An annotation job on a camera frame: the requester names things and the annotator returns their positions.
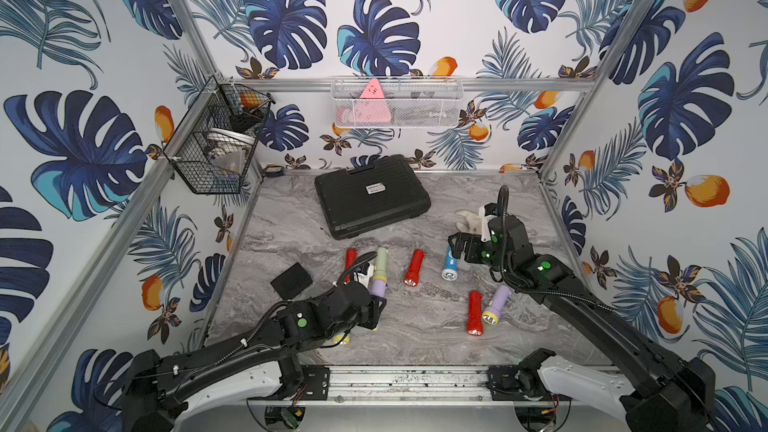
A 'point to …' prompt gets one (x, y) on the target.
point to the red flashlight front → (475, 314)
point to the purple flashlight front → (378, 288)
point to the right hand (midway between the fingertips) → (464, 237)
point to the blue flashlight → (451, 267)
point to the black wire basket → (209, 149)
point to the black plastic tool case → (359, 202)
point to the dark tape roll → (273, 170)
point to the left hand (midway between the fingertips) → (383, 300)
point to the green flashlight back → (381, 267)
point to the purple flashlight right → (491, 313)
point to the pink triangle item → (372, 107)
